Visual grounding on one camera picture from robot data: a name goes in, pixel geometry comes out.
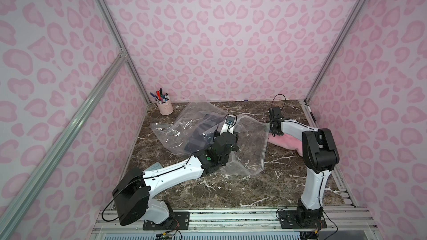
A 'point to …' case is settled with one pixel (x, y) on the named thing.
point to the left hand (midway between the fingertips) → (229, 123)
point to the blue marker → (153, 95)
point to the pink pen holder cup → (166, 108)
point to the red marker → (158, 95)
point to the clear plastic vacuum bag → (252, 139)
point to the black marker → (161, 91)
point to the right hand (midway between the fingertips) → (271, 126)
